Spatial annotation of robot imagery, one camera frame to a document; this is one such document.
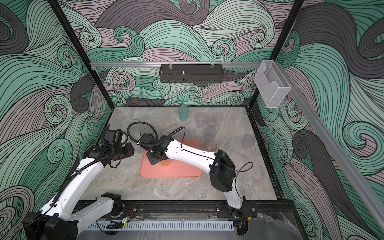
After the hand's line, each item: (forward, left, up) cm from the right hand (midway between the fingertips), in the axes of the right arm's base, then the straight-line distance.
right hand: (154, 158), depth 78 cm
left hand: (+5, +12, +2) cm, 13 cm away
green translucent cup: (+39, -15, -4) cm, 41 cm away
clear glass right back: (+33, -36, -10) cm, 49 cm away
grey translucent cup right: (+17, -59, -13) cm, 62 cm away
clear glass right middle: (+26, -34, -15) cm, 46 cm away
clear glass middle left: (+18, +7, 0) cm, 20 cm away
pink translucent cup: (+15, -33, -13) cm, 38 cm away
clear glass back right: (+38, -27, -11) cm, 48 cm away
